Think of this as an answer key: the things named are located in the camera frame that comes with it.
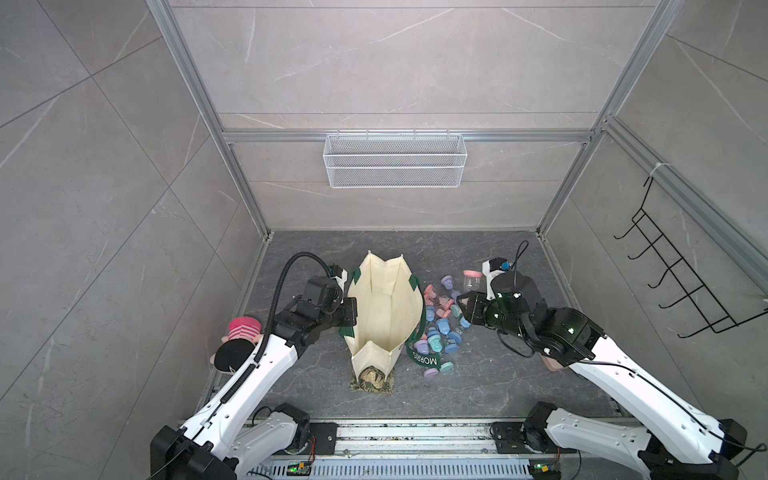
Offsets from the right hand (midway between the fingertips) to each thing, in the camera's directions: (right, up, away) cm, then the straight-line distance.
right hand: (465, 300), depth 69 cm
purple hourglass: (+2, +2, +30) cm, 31 cm away
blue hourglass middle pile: (-1, -11, +22) cm, 25 cm away
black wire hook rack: (+48, -1, -10) cm, 49 cm away
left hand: (-26, -2, +9) cm, 28 cm away
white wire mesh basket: (-16, +43, +31) cm, 55 cm away
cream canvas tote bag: (-18, -9, +27) cm, 34 cm away
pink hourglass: (+1, +5, -3) cm, 6 cm away
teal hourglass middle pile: (-5, -15, +18) cm, 24 cm away
